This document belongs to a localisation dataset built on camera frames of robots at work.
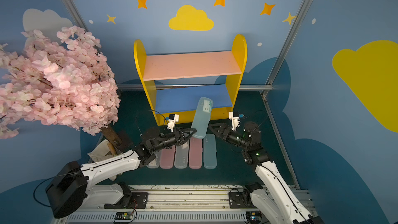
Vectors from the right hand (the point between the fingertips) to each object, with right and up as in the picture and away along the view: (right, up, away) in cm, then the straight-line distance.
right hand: (214, 127), depth 71 cm
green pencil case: (-1, -17, +19) cm, 26 cm away
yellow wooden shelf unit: (-26, +29, +44) cm, 58 cm away
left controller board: (-42, -42, 0) cm, 60 cm away
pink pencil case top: (-26, -20, +17) cm, 37 cm away
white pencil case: (-17, -19, +19) cm, 32 cm away
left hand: (-8, -1, -3) cm, 9 cm away
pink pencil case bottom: (-9, -17, +17) cm, 26 cm away
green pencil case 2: (-5, +4, +3) cm, 7 cm away
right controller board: (+19, -44, +1) cm, 48 cm away
